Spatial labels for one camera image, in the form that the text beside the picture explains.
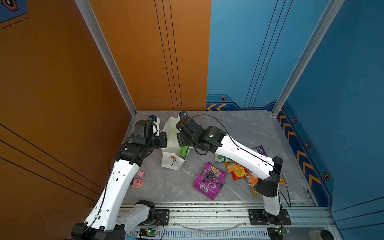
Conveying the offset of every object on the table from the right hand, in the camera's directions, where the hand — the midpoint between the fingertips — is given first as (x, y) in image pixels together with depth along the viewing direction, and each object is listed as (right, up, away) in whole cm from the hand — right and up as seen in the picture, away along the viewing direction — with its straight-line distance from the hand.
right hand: (179, 134), depth 72 cm
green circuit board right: (+47, -47, -2) cm, 66 cm away
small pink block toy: (-24, -24, +14) cm, 37 cm away
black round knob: (+61, -40, -12) cm, 75 cm away
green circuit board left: (-15, -47, -1) cm, 49 cm away
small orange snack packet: (+57, -27, +12) cm, 64 cm away
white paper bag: (-4, -11, -1) cm, 11 cm away
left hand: (-7, 0, +1) cm, 7 cm away
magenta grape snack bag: (+16, -26, +8) cm, 31 cm away
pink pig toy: (-24, -28, +9) cm, 38 cm away
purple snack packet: (+49, -11, +23) cm, 55 cm away
